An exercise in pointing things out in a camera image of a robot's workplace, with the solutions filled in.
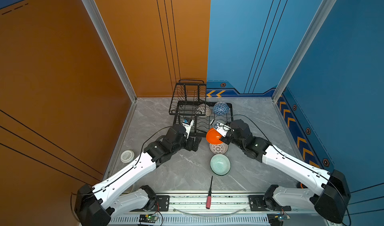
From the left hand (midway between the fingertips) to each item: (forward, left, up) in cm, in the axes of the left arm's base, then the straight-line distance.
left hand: (194, 134), depth 76 cm
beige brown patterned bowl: (+13, -5, +3) cm, 14 cm away
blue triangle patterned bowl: (+32, -19, -16) cm, 41 cm away
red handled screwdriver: (-24, -8, -20) cm, 33 cm away
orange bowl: (-1, -10, 0) cm, 10 cm away
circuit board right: (-32, -42, -20) cm, 56 cm away
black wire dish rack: (+37, +5, -16) cm, 40 cm away
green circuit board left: (-34, +20, -22) cm, 45 cm away
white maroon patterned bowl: (+2, -15, -19) cm, 25 cm away
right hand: (+5, -13, +2) cm, 14 cm away
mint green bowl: (-9, -15, -17) cm, 24 cm away
